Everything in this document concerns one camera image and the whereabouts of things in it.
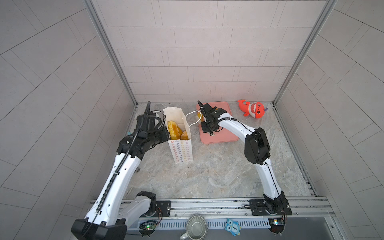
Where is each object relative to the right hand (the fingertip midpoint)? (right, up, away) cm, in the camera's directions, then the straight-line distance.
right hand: (204, 129), depth 96 cm
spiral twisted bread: (-17, 0, -12) cm, 21 cm away
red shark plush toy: (+36, +13, +7) cm, 39 cm away
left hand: (-16, +2, -25) cm, 30 cm away
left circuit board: (-25, -39, -32) cm, 56 cm away
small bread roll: (-12, -3, -10) cm, 16 cm away
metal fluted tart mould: (-5, -41, -30) cm, 51 cm away
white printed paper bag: (-12, -8, -21) cm, 26 cm away
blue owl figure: (+12, -40, -31) cm, 52 cm away
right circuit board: (+33, -41, -28) cm, 60 cm away
